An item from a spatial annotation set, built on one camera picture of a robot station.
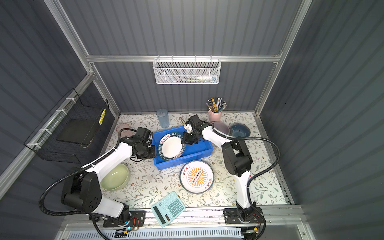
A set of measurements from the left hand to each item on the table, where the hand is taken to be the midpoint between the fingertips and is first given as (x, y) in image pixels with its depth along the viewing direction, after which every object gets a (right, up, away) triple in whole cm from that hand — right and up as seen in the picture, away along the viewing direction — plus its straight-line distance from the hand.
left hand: (154, 154), depth 88 cm
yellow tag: (-28, +22, -5) cm, 36 cm away
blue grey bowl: (+56, +14, +18) cm, 60 cm away
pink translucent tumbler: (-31, +17, +24) cm, 42 cm away
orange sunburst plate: (+25, -12, -3) cm, 28 cm away
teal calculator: (+11, -25, -12) cm, 30 cm away
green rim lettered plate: (+8, +3, +9) cm, 12 cm away
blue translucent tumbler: (+2, +23, +15) cm, 28 cm away
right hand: (+17, +6, +6) cm, 19 cm away
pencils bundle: (+41, +31, +24) cm, 56 cm away
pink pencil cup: (+39, +24, +21) cm, 50 cm away
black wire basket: (-39, +10, -26) cm, 48 cm away
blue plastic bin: (+23, +2, +1) cm, 23 cm away
